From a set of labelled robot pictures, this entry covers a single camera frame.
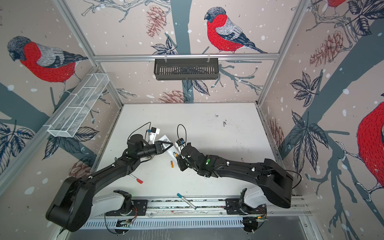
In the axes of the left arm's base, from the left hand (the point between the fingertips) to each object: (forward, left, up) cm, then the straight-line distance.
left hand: (171, 146), depth 78 cm
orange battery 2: (-3, -2, -5) cm, 6 cm away
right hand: (-5, -2, -6) cm, 8 cm away
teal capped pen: (-21, -5, -17) cm, 27 cm away
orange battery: (-3, +2, -17) cm, 17 cm away
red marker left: (-12, +20, -17) cm, 29 cm away
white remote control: (-1, 0, -3) cm, 3 cm away
